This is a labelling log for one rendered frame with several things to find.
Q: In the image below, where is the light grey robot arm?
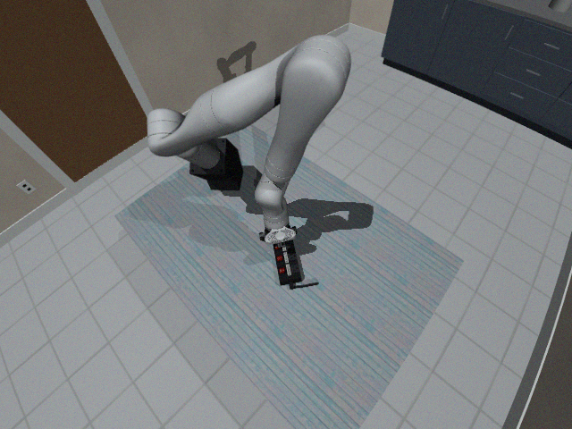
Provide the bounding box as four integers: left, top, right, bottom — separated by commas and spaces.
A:
147, 35, 351, 245

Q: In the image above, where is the black power strip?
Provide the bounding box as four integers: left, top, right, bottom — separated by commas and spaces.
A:
273, 240, 309, 290

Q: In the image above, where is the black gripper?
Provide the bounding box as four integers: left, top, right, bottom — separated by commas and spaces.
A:
259, 225, 297, 248

